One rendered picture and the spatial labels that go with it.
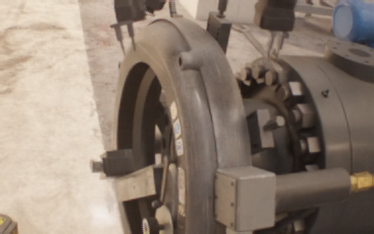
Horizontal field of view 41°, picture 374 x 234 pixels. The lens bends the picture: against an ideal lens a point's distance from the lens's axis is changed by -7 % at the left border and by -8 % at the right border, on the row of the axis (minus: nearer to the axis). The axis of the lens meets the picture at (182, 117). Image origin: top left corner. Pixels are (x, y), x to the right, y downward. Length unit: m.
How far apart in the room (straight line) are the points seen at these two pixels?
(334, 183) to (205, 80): 0.34
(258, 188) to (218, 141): 0.14
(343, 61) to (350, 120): 0.19
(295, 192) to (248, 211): 0.11
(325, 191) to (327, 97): 0.34
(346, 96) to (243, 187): 0.53
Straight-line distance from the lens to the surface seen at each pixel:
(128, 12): 1.01
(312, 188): 1.05
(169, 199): 1.20
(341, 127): 1.33
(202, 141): 1.05
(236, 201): 0.96
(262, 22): 1.00
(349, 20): 1.75
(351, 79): 1.45
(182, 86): 1.10
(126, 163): 1.49
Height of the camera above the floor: 1.32
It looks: 26 degrees down
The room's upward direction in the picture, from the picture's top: 8 degrees clockwise
